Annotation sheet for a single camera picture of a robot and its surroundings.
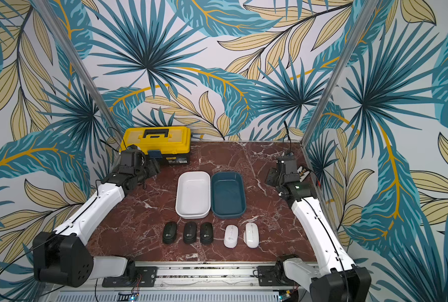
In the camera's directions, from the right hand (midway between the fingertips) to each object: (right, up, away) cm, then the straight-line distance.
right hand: (274, 173), depth 79 cm
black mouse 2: (-36, -27, +5) cm, 45 cm away
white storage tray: (-37, -12, +17) cm, 42 cm away
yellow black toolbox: (-47, +15, +18) cm, 52 cm away
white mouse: (-18, -27, +3) cm, 33 cm away
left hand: (-53, +2, +5) cm, 53 cm away
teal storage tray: (-19, -12, +17) cm, 28 cm away
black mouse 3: (-29, -27, +3) cm, 39 cm away
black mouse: (-45, -26, +5) cm, 53 cm away
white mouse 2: (-9, -27, +4) cm, 29 cm away
